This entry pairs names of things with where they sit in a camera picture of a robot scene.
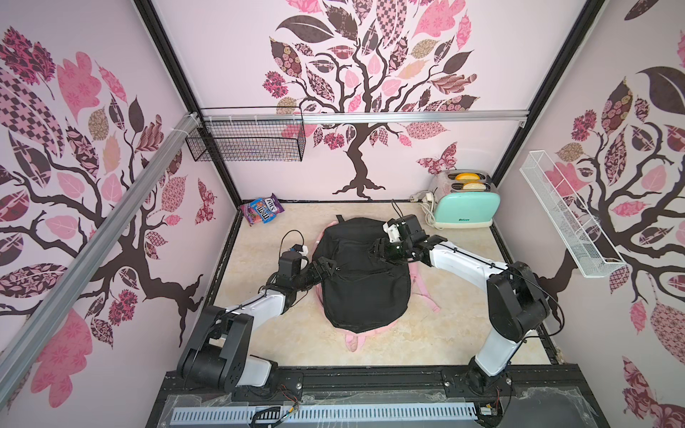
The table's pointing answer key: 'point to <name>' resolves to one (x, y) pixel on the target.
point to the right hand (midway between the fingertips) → (371, 257)
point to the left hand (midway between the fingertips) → (329, 272)
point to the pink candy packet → (250, 214)
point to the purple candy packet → (273, 204)
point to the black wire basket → (251, 142)
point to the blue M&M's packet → (262, 210)
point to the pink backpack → (355, 341)
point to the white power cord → (430, 216)
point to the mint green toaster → (466, 199)
